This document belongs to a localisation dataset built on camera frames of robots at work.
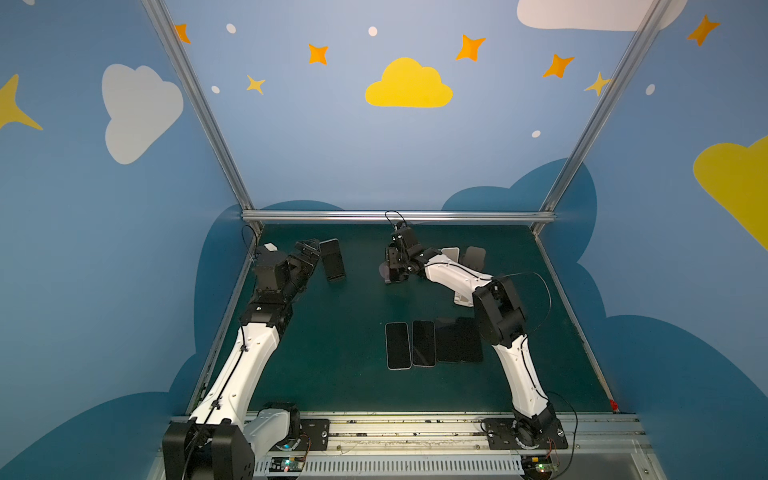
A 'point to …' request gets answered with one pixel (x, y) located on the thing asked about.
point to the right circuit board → (537, 465)
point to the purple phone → (423, 343)
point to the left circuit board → (287, 464)
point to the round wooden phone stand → (474, 258)
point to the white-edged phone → (398, 346)
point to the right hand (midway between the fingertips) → (397, 249)
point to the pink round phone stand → (384, 271)
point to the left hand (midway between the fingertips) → (320, 250)
